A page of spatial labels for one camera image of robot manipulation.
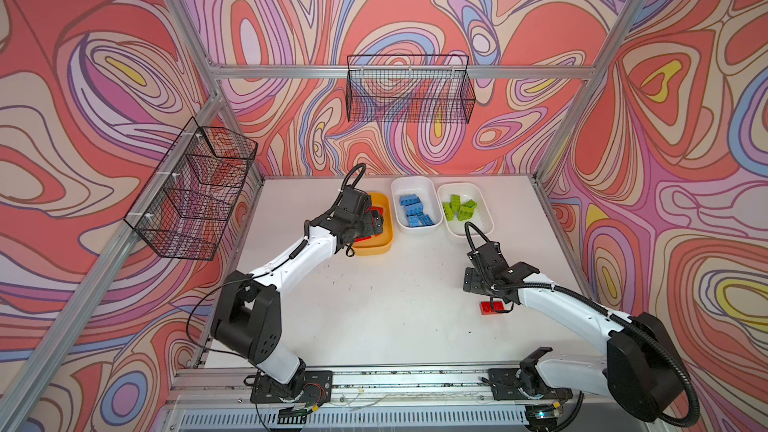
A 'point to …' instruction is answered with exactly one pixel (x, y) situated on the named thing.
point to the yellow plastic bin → (383, 242)
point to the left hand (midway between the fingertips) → (369, 220)
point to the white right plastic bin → (466, 191)
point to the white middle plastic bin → (425, 189)
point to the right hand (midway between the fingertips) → (485, 288)
